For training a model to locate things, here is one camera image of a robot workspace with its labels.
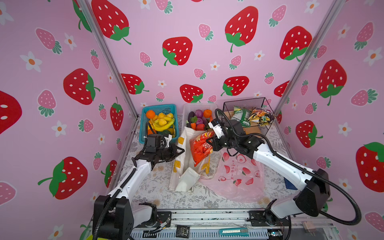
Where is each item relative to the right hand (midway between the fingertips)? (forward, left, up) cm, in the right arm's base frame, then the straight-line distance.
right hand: (205, 140), depth 76 cm
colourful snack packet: (+24, -34, -3) cm, 42 cm away
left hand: (-3, +11, -7) cm, 13 cm away
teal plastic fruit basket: (+37, +40, -14) cm, 56 cm away
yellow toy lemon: (+25, +34, -15) cm, 45 cm away
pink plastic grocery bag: (-8, -20, -24) cm, 32 cm away
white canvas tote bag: (-18, +8, -7) cm, 20 cm away
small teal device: (-35, -17, -24) cm, 46 cm away
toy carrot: (+25, +11, -18) cm, 33 cm away
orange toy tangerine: (+31, +45, -15) cm, 56 cm away
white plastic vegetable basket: (+41, +18, -15) cm, 47 cm away
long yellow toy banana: (+19, +34, -16) cm, 42 cm away
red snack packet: (-3, +2, -3) cm, 5 cm away
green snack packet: (+25, -22, -4) cm, 33 cm away
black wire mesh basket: (+38, -27, -5) cm, 47 cm away
